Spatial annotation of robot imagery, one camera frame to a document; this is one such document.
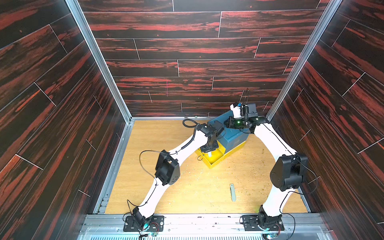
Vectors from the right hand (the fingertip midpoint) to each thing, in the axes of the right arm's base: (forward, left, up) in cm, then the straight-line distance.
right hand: (227, 122), depth 91 cm
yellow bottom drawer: (-13, +5, -17) cm, 23 cm away
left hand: (-14, +8, -10) cm, 19 cm away
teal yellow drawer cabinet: (-14, -1, +1) cm, 14 cm away
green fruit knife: (-17, +11, -10) cm, 22 cm away
